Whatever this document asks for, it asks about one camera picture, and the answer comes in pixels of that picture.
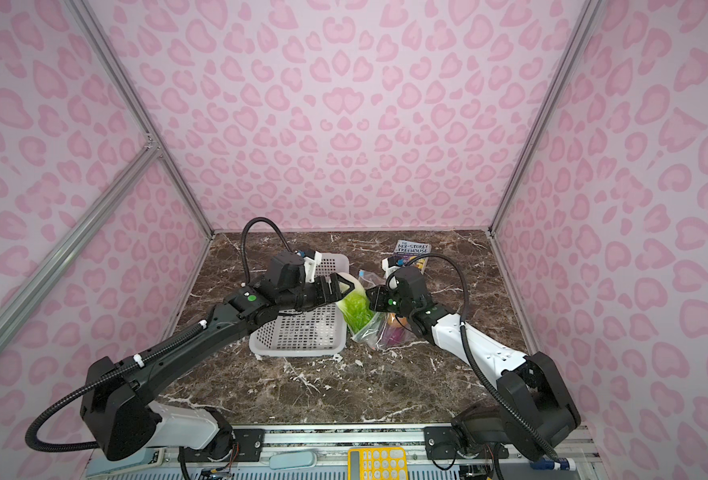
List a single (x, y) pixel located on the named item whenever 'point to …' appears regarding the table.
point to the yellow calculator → (377, 463)
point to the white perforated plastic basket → (316, 331)
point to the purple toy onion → (396, 337)
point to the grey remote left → (100, 465)
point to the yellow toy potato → (393, 321)
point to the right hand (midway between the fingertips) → (366, 290)
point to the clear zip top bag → (381, 330)
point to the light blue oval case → (287, 460)
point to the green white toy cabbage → (355, 307)
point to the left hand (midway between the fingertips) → (347, 286)
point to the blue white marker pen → (565, 463)
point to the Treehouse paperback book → (406, 250)
